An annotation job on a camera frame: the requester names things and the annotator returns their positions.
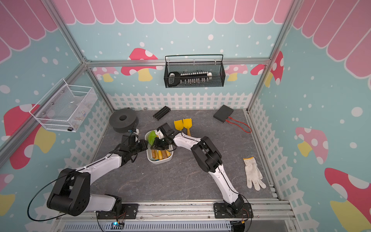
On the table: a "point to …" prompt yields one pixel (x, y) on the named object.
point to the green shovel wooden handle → (151, 137)
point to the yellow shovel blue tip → (187, 124)
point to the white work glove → (253, 174)
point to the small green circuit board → (117, 225)
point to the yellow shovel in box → (164, 154)
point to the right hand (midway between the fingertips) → (152, 147)
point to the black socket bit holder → (175, 78)
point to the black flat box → (223, 113)
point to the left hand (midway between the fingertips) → (148, 144)
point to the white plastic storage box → (152, 155)
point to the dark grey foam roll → (123, 120)
